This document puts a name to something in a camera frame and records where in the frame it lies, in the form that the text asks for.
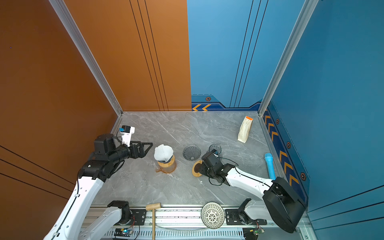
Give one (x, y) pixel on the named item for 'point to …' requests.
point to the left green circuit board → (123, 232)
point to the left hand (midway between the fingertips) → (146, 142)
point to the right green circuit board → (251, 233)
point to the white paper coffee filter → (163, 152)
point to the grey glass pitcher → (217, 148)
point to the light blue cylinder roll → (269, 158)
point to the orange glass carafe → (167, 170)
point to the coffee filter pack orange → (244, 131)
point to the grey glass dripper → (191, 152)
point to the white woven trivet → (213, 215)
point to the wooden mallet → (152, 207)
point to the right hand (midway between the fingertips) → (198, 169)
